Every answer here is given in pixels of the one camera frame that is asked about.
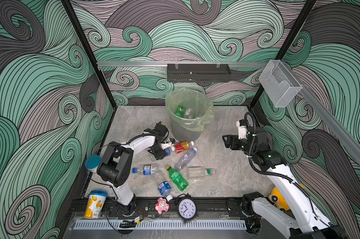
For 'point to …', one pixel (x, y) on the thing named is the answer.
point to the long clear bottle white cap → (186, 160)
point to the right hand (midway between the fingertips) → (228, 137)
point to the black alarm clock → (187, 207)
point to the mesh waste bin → (183, 134)
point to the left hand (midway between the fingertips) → (159, 151)
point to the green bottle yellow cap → (180, 111)
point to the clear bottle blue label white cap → (168, 151)
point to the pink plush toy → (161, 205)
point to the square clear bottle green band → (199, 172)
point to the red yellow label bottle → (185, 145)
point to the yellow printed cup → (95, 203)
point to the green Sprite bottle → (179, 180)
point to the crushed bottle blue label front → (164, 189)
